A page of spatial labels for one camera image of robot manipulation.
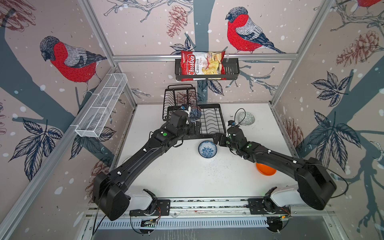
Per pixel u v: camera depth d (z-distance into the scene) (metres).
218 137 0.76
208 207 0.75
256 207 0.73
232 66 0.95
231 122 0.77
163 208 0.73
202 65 0.88
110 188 0.39
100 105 0.78
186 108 0.67
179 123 0.58
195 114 0.81
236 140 0.65
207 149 0.93
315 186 0.42
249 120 1.08
